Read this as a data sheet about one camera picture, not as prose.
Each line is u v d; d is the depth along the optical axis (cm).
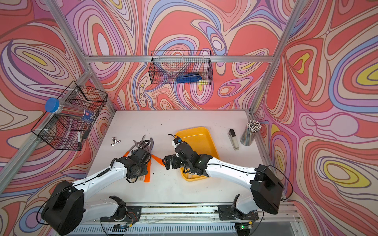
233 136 99
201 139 101
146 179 84
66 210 40
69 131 75
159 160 92
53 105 62
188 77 91
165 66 96
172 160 68
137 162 66
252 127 86
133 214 72
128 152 96
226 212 73
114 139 101
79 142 72
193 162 59
